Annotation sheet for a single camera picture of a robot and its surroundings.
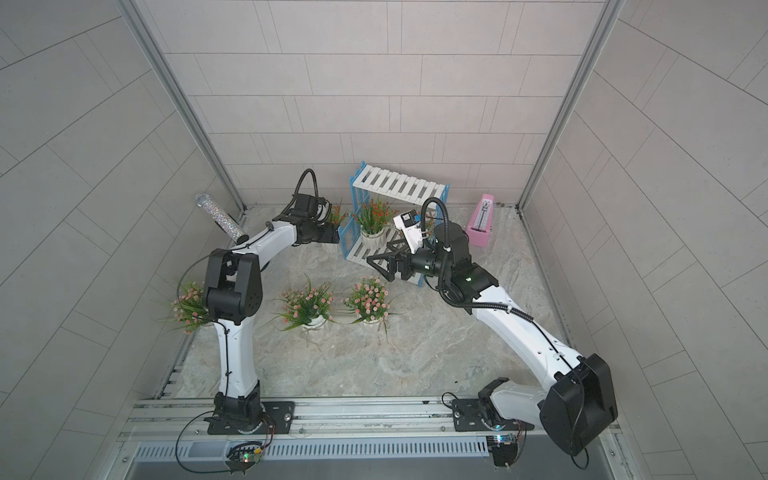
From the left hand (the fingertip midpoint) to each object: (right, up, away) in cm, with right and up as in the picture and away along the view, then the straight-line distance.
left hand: (336, 229), depth 103 cm
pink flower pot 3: (+14, -18, -28) cm, 36 cm away
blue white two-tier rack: (+16, +10, -17) cm, 25 cm away
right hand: (+18, -6, -34) cm, 39 cm away
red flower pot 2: (+14, +3, -10) cm, 17 cm away
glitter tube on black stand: (-28, +4, -20) cm, 35 cm away
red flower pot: (+1, +4, -8) cm, 9 cm away
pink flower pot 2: (-3, -21, -24) cm, 32 cm away
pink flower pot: (-32, -21, -28) cm, 47 cm away
